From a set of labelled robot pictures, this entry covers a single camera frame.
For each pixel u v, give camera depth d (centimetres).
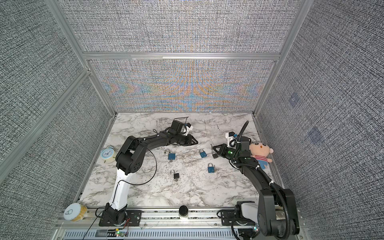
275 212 41
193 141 94
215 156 95
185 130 86
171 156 96
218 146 81
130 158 58
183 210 66
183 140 88
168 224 73
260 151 89
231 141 77
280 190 43
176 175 87
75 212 71
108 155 92
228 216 73
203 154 97
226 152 75
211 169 90
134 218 73
